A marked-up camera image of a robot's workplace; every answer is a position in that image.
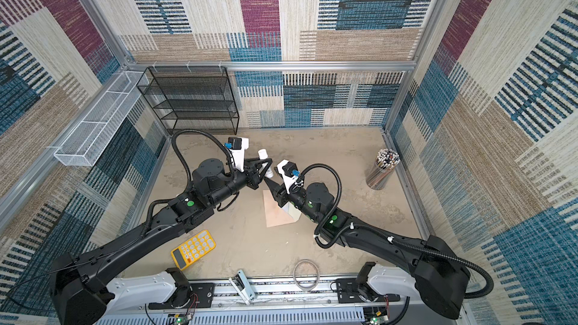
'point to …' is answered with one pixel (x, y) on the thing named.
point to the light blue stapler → (244, 287)
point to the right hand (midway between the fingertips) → (270, 176)
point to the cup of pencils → (382, 168)
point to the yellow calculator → (193, 249)
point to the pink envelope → (275, 214)
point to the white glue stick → (263, 154)
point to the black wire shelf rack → (192, 99)
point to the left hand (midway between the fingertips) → (270, 157)
